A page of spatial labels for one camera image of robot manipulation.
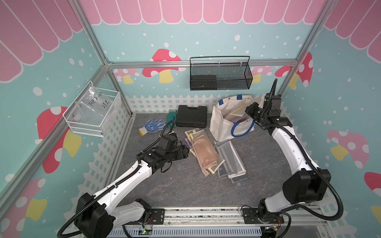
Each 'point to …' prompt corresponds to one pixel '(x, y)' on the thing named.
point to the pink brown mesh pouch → (206, 154)
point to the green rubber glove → (171, 115)
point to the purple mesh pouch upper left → (239, 119)
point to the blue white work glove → (151, 126)
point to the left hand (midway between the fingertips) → (183, 153)
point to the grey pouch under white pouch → (237, 180)
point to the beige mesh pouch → (240, 111)
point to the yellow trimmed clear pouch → (197, 132)
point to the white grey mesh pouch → (233, 166)
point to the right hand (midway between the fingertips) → (245, 106)
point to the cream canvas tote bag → (228, 118)
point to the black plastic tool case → (191, 117)
